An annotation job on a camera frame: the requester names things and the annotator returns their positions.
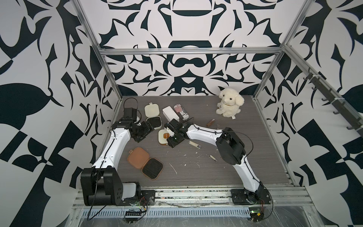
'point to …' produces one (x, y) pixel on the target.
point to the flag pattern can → (181, 112)
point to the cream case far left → (152, 113)
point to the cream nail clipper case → (162, 136)
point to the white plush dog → (230, 101)
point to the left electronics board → (133, 213)
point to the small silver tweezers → (217, 126)
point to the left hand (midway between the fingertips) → (148, 129)
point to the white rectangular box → (170, 114)
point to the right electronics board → (256, 213)
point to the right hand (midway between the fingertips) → (170, 139)
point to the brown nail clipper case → (151, 168)
